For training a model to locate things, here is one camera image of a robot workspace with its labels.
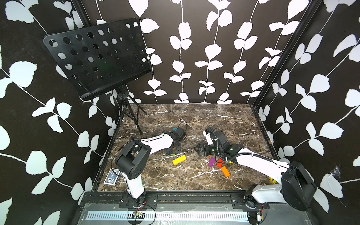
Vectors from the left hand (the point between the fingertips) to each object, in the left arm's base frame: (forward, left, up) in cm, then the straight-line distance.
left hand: (175, 148), depth 93 cm
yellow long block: (-8, -2, 0) cm, 8 cm away
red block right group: (-12, -28, 0) cm, 30 cm away
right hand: (-4, -15, +10) cm, 18 cm away
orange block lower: (-17, -30, 0) cm, 35 cm away
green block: (-4, +2, -1) cm, 4 cm away
